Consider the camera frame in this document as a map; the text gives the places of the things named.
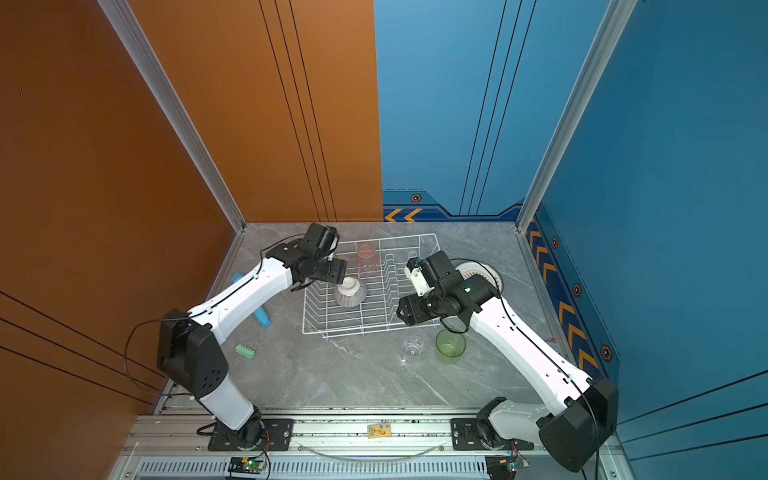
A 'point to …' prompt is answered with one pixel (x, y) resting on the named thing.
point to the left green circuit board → (246, 465)
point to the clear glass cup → (414, 348)
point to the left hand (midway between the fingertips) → (334, 267)
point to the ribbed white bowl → (350, 292)
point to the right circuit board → (505, 467)
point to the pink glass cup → (367, 260)
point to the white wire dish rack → (380, 262)
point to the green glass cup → (450, 346)
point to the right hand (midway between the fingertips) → (408, 308)
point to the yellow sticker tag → (379, 430)
